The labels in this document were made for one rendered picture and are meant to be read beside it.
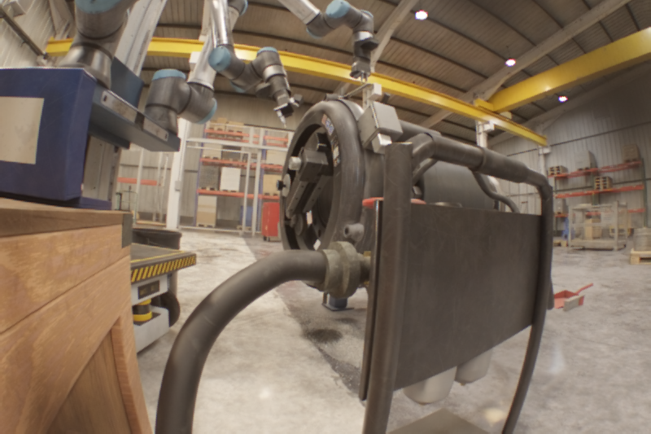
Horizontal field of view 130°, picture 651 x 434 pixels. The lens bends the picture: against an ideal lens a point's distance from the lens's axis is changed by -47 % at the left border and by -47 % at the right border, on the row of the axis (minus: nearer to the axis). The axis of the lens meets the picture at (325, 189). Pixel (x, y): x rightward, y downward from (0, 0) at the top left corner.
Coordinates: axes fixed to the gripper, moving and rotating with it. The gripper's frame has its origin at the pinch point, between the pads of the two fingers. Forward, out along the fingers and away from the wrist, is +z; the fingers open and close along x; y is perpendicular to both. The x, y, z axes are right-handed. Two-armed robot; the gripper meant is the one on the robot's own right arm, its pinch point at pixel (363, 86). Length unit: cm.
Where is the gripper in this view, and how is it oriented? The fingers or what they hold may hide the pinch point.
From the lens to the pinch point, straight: 113.7
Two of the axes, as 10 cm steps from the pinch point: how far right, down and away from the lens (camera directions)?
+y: -4.4, 0.0, 9.0
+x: -8.9, -1.0, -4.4
